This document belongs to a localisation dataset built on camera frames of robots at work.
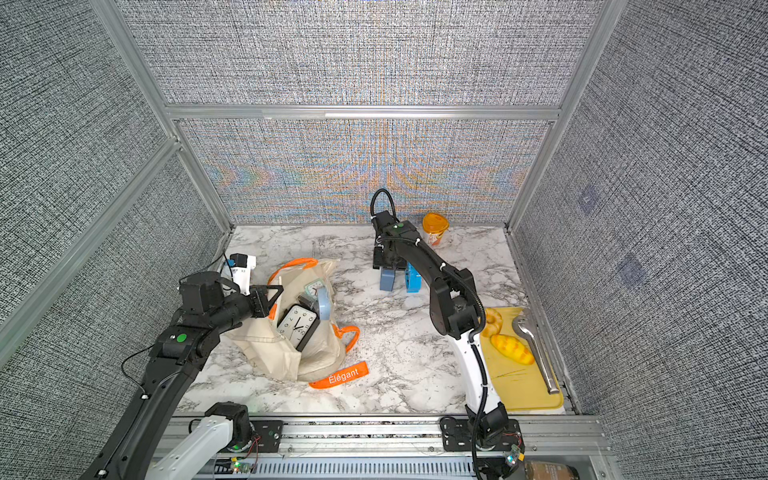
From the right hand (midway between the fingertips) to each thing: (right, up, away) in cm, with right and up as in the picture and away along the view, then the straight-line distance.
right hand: (384, 257), depth 99 cm
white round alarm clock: (-18, -14, -11) cm, 25 cm away
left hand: (-24, -7, -26) cm, 36 cm away
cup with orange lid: (+18, +12, +9) cm, 23 cm away
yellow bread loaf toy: (+37, -26, -13) cm, 47 cm away
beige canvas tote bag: (-17, -27, -13) cm, 35 cm away
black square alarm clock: (-26, -20, -9) cm, 33 cm away
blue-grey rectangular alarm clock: (+1, -7, -6) cm, 9 cm away
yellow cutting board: (+37, -33, -15) cm, 51 cm away
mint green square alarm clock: (-24, -10, -2) cm, 26 cm away
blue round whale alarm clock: (+9, -7, -6) cm, 13 cm away
